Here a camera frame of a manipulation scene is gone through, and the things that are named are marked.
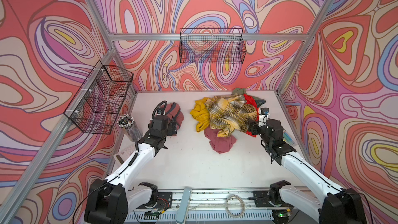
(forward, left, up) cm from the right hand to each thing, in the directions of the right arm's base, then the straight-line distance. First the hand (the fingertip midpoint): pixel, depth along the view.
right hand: (256, 121), depth 84 cm
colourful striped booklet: (-4, -22, -15) cm, 27 cm away
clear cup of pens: (+1, +71, +2) cm, 71 cm away
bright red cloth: (+22, -5, -8) cm, 24 cm away
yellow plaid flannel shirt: (+7, +14, -2) cm, 16 cm away
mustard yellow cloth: (+13, +30, -9) cm, 34 cm away
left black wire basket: (+6, +84, +11) cm, 85 cm away
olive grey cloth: (+36, 0, -12) cm, 38 cm away
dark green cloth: (+24, -12, -11) cm, 29 cm away
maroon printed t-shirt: (+14, +48, -7) cm, 51 cm away
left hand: (+2, +49, -1) cm, 50 cm away
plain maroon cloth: (-7, +19, -13) cm, 24 cm away
